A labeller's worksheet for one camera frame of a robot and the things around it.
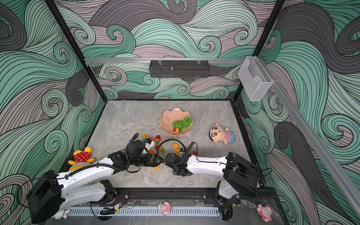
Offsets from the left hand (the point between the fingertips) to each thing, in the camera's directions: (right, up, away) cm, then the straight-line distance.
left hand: (159, 159), depth 78 cm
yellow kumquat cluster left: (+11, +2, +12) cm, 16 cm away
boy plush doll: (+37, +13, +12) cm, 41 cm away
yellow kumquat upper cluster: (+9, +5, +15) cm, 18 cm away
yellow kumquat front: (0, -1, -9) cm, 9 cm away
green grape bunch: (+13, +18, +20) cm, 30 cm away
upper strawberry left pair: (-3, +8, +15) cm, 17 cm away
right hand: (+10, -9, +4) cm, 14 cm away
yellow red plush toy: (-47, -1, +3) cm, 47 cm away
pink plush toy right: (+53, -21, -12) cm, 58 cm away
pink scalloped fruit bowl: (+4, +23, +29) cm, 37 cm away
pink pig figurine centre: (+4, -20, -11) cm, 23 cm away
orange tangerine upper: (-8, +8, +19) cm, 22 cm away
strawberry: (+21, 0, +11) cm, 24 cm away
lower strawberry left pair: (-3, +4, +11) cm, 13 cm away
